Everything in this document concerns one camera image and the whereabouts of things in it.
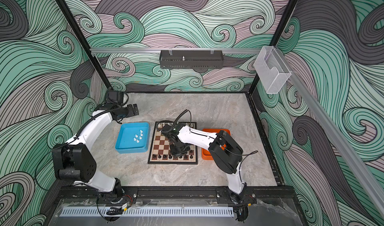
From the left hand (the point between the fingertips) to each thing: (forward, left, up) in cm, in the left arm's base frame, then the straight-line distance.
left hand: (131, 110), depth 88 cm
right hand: (-22, -30, -14) cm, 39 cm away
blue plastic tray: (-10, 0, -15) cm, 18 cm away
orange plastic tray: (-22, -45, -12) cm, 52 cm away
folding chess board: (-20, -18, -16) cm, 31 cm away
